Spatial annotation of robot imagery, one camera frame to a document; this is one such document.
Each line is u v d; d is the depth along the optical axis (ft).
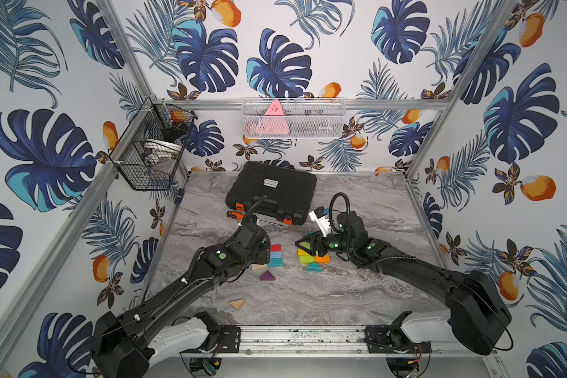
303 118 3.28
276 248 3.13
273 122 2.96
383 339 2.40
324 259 2.96
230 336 2.49
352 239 2.06
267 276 2.86
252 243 1.94
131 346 1.26
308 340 2.50
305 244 2.46
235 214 3.39
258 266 2.93
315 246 2.30
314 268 2.90
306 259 2.97
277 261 3.06
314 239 2.30
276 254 3.12
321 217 2.35
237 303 2.62
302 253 2.40
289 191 3.49
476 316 1.36
